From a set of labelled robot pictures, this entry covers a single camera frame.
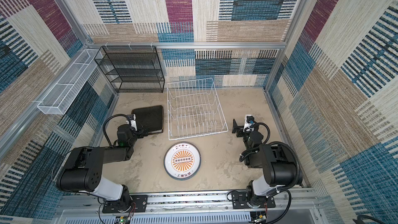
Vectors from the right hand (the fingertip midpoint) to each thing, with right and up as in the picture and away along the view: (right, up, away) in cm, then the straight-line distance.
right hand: (242, 120), depth 90 cm
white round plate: (-34, -21, -5) cm, 40 cm away
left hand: (-62, -2, +3) cm, 62 cm away
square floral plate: (-56, 0, +11) cm, 57 cm away
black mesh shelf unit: (-72, +34, +21) cm, 82 cm away
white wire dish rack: (-28, +5, +16) cm, 33 cm away
